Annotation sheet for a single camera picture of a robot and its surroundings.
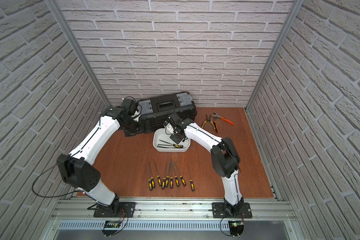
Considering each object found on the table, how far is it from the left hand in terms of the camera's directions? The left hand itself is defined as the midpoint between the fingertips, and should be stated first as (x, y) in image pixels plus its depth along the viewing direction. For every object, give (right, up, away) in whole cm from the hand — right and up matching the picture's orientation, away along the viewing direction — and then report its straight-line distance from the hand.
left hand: (146, 128), depth 81 cm
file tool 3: (+9, -30, 0) cm, 32 cm away
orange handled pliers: (+45, +8, +33) cm, 56 cm away
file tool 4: (+11, -28, +2) cm, 30 cm away
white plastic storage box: (+6, -11, +17) cm, 21 cm away
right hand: (+18, -5, +11) cm, 22 cm away
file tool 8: (+25, -30, +2) cm, 39 cm away
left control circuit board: (-16, -47, -9) cm, 51 cm away
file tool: (+3, -29, +2) cm, 29 cm away
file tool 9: (+18, -12, +14) cm, 26 cm away
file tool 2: (+6, -28, +4) cm, 29 cm away
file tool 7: (+19, -29, +4) cm, 35 cm away
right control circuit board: (+46, -47, -11) cm, 67 cm away
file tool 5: (+14, -30, 0) cm, 33 cm away
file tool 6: (+16, -29, +3) cm, 33 cm away
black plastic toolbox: (+2, +11, +14) cm, 17 cm away
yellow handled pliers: (+40, +6, +31) cm, 51 cm away
